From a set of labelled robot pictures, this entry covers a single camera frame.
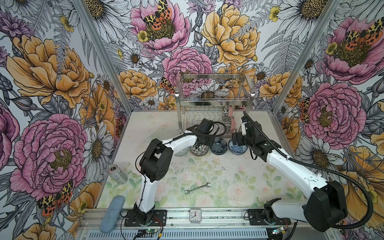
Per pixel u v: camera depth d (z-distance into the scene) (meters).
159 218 0.73
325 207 0.40
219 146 0.98
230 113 1.05
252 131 0.65
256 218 0.74
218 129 0.81
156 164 0.53
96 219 0.76
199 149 0.99
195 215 0.74
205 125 0.76
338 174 0.42
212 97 1.15
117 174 0.76
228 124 1.07
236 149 0.97
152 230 0.71
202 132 0.75
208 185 0.85
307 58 0.90
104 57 0.88
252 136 0.65
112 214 0.73
